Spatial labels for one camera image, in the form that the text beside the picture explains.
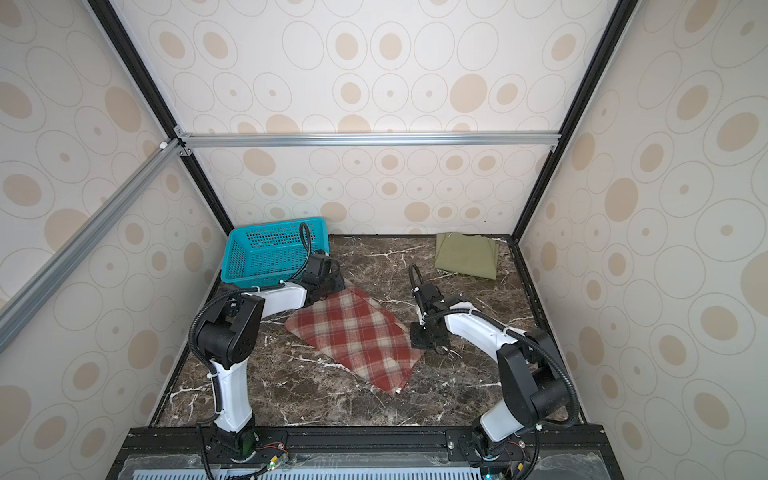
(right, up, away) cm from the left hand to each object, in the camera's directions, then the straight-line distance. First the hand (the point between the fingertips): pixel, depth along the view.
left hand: (350, 271), depth 101 cm
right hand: (+22, -21, -12) cm, 33 cm away
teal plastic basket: (-33, +6, +12) cm, 36 cm away
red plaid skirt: (+5, -19, -9) cm, 22 cm away
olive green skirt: (+44, +6, +13) cm, 47 cm away
